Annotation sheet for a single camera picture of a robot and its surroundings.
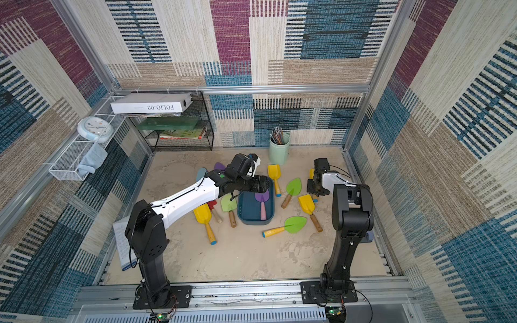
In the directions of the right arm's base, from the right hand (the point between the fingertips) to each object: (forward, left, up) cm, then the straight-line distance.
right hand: (315, 187), depth 102 cm
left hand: (-8, +26, +16) cm, 32 cm away
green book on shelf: (+20, +70, +26) cm, 77 cm away
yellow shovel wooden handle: (-10, +5, -1) cm, 11 cm away
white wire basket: (-14, +93, +34) cm, 100 cm away
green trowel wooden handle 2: (0, +11, 0) cm, 11 cm away
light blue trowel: (+12, +61, -2) cm, 62 cm away
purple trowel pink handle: (+15, +50, 0) cm, 52 cm away
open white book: (-27, +86, 0) cm, 90 cm away
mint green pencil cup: (+16, +18, +8) cm, 26 cm away
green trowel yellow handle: (-19, +13, -1) cm, 23 cm away
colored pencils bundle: (+22, +19, +16) cm, 33 cm away
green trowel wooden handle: (-9, +42, 0) cm, 43 cm away
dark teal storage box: (-12, +30, 0) cm, 32 cm away
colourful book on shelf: (+18, +65, +20) cm, 71 cm away
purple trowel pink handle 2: (-5, +27, 0) cm, 27 cm away
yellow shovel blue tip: (-15, +54, +1) cm, 56 cm away
